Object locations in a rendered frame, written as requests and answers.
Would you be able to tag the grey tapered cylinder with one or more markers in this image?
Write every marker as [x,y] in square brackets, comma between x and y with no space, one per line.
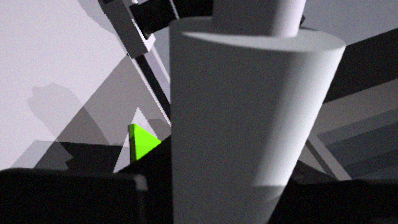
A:
[246,85]

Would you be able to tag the grey wall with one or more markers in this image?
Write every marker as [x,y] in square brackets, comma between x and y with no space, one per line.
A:
[347,110]

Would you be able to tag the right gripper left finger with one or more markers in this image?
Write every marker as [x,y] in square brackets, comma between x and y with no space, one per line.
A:
[46,196]

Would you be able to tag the flat green block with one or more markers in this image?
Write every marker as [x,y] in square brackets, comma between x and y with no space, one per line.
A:
[141,142]

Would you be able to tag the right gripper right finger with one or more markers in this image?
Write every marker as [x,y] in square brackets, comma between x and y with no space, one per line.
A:
[313,197]

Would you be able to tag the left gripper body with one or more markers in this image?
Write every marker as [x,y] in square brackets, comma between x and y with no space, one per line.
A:
[205,8]

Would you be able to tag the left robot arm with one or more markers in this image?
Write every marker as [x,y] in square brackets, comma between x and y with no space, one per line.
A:
[154,15]

